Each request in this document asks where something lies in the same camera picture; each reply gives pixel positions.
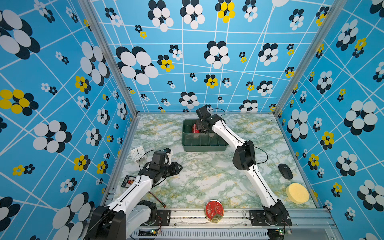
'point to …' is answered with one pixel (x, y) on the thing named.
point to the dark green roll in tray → (187, 128)
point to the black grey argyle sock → (199, 126)
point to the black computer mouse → (285, 171)
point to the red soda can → (194, 128)
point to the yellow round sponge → (297, 193)
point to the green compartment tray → (201, 142)
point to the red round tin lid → (214, 211)
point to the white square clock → (138, 154)
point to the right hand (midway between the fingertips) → (203, 124)
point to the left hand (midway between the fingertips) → (181, 167)
